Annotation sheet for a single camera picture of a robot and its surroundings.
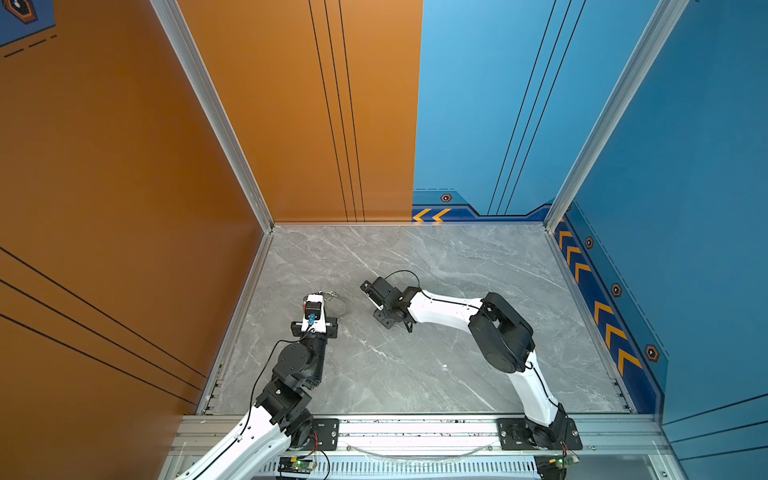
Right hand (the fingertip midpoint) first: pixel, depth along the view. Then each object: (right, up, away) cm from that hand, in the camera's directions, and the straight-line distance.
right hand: (384, 309), depth 96 cm
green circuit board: (-21, -32, -25) cm, 46 cm away
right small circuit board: (+43, -31, -27) cm, 59 cm away
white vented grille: (+11, -32, -26) cm, 43 cm away
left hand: (-15, +8, -24) cm, 29 cm away
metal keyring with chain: (-13, +8, -23) cm, 28 cm away
